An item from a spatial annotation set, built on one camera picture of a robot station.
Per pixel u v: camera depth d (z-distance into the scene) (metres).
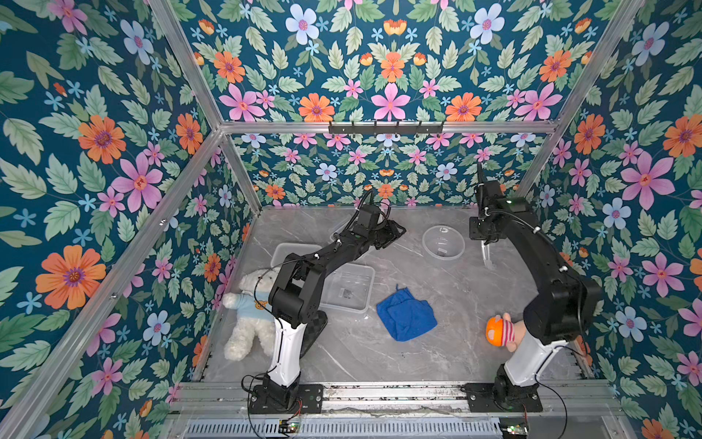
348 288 0.95
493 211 0.61
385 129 0.93
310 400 0.73
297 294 0.54
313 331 0.83
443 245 1.08
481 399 0.73
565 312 0.47
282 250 0.99
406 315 0.87
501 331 0.80
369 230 0.77
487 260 0.92
